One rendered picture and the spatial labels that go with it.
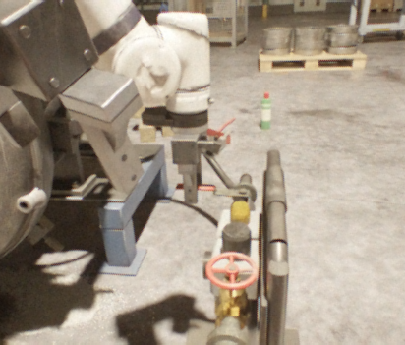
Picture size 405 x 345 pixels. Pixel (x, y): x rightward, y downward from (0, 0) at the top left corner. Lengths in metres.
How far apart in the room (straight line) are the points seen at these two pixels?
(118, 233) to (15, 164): 0.52
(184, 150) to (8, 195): 0.39
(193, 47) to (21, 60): 0.44
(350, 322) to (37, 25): 1.09
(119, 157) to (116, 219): 0.93
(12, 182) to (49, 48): 0.62
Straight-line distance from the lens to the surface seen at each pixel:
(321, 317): 1.17
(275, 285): 0.46
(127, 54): 0.45
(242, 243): 0.57
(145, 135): 2.38
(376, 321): 1.21
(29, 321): 1.26
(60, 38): 0.24
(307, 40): 4.73
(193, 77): 0.65
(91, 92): 0.23
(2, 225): 0.91
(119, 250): 1.28
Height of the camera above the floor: 0.84
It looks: 26 degrees down
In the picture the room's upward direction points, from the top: 3 degrees counter-clockwise
